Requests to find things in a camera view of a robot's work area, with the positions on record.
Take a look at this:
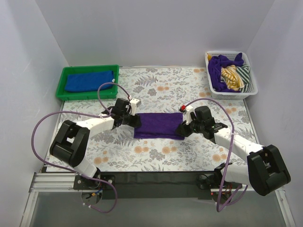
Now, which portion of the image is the purple towel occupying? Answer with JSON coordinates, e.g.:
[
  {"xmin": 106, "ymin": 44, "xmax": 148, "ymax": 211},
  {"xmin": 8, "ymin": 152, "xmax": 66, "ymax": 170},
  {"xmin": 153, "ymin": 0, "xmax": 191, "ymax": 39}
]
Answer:
[
  {"xmin": 134, "ymin": 113, "xmax": 185, "ymax": 140},
  {"xmin": 208, "ymin": 53, "xmax": 244, "ymax": 93}
]

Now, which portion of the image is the blue towel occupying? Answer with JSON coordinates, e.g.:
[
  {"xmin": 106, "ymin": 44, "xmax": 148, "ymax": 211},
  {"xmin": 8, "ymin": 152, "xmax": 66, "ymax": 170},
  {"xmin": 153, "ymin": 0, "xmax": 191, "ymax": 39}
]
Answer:
[{"xmin": 64, "ymin": 70, "xmax": 116, "ymax": 92}]

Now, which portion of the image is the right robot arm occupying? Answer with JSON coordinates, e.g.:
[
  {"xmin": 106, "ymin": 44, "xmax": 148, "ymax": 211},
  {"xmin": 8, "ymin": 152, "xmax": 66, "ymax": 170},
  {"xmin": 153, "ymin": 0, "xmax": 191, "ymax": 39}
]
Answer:
[{"xmin": 176, "ymin": 105, "xmax": 291, "ymax": 196}]

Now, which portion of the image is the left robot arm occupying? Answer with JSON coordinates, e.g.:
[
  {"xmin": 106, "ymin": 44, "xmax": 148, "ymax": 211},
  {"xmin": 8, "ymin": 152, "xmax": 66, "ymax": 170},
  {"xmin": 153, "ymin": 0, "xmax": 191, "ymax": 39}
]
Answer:
[{"xmin": 50, "ymin": 98, "xmax": 142, "ymax": 179}]

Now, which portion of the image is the green plastic tray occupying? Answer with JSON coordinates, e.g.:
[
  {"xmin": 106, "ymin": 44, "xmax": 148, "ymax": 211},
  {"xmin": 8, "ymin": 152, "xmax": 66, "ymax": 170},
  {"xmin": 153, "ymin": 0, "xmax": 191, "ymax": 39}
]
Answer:
[{"xmin": 55, "ymin": 65, "xmax": 119, "ymax": 101}]

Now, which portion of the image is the yellow white striped towel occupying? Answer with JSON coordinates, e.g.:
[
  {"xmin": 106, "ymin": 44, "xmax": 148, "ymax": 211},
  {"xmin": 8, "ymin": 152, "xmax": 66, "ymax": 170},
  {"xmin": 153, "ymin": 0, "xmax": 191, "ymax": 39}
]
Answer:
[{"xmin": 221, "ymin": 65, "xmax": 244, "ymax": 91}]

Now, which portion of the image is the white plastic laundry basket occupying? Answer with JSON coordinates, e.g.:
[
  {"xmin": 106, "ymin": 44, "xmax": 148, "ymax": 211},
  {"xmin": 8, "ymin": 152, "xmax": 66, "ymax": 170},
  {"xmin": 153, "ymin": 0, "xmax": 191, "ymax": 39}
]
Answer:
[{"xmin": 205, "ymin": 51, "xmax": 258, "ymax": 100}]

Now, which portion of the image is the green white striped towel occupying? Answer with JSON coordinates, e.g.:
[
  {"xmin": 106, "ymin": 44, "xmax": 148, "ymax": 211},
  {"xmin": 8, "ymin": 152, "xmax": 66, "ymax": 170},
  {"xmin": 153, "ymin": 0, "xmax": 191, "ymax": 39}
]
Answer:
[{"xmin": 236, "ymin": 64, "xmax": 250, "ymax": 93}]

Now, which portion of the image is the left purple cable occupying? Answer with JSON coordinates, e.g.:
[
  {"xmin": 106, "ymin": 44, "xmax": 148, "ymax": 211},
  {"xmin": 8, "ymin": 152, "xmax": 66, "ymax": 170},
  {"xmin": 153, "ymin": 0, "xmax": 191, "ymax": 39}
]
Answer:
[{"xmin": 32, "ymin": 82, "xmax": 133, "ymax": 213}]

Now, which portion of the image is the purple cable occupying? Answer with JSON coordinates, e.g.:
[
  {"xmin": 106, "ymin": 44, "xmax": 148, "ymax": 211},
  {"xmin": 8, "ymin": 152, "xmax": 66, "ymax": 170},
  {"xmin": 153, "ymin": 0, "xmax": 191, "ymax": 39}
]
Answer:
[
  {"xmin": 184, "ymin": 98, "xmax": 249, "ymax": 212},
  {"xmin": 32, "ymin": 82, "xmax": 133, "ymax": 213}
]

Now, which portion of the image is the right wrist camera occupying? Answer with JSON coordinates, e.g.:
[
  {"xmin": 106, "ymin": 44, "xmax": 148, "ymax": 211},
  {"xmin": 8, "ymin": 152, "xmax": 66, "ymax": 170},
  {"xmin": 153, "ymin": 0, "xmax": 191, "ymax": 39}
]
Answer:
[{"xmin": 180, "ymin": 105, "xmax": 196, "ymax": 125}]

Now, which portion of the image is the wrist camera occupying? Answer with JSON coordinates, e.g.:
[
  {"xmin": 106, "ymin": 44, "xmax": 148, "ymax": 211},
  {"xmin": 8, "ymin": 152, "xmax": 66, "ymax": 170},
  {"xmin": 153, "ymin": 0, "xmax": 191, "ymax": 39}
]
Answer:
[
  {"xmin": 180, "ymin": 105, "xmax": 196, "ymax": 125},
  {"xmin": 129, "ymin": 98, "xmax": 141, "ymax": 116}
]

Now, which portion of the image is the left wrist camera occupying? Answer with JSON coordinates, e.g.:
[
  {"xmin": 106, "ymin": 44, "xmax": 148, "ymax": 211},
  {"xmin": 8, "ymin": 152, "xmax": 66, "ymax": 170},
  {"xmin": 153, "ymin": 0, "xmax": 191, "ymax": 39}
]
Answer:
[{"xmin": 129, "ymin": 98, "xmax": 141, "ymax": 116}]

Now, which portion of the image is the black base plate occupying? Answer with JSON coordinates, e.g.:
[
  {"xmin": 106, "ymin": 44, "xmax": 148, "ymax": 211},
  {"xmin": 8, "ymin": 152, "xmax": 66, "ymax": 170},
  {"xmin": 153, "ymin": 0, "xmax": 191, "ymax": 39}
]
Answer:
[{"xmin": 73, "ymin": 172, "xmax": 237, "ymax": 201}]

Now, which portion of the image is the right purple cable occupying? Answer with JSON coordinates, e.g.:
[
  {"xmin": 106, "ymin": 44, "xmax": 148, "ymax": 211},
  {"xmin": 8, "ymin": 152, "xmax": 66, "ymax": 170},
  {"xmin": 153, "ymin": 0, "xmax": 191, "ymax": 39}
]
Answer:
[{"xmin": 184, "ymin": 98, "xmax": 249, "ymax": 212}]

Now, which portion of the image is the aluminium rail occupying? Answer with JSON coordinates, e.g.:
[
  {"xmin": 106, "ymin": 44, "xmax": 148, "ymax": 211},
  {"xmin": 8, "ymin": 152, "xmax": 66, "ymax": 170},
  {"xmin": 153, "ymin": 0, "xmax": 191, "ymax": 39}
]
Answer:
[{"xmin": 29, "ymin": 173, "xmax": 94, "ymax": 192}]

